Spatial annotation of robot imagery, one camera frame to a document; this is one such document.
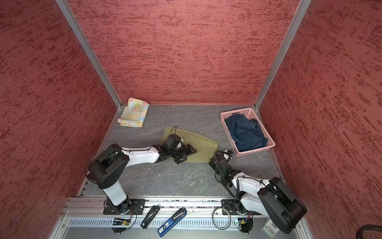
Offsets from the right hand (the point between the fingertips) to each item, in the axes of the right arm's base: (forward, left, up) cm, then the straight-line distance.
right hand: (209, 161), depth 90 cm
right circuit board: (-32, -15, -1) cm, 36 cm away
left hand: (+1, +11, +5) cm, 12 cm away
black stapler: (-29, +32, +3) cm, 43 cm away
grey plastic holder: (-34, -25, +3) cm, 42 cm away
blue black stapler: (-31, +20, +5) cm, 37 cm away
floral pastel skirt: (+39, +56, +2) cm, 69 cm away
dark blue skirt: (+16, -26, +6) cm, 31 cm away
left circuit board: (-30, +49, -2) cm, 57 cm away
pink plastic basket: (+36, -33, +4) cm, 49 cm away
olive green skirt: (+7, +2, +3) cm, 7 cm away
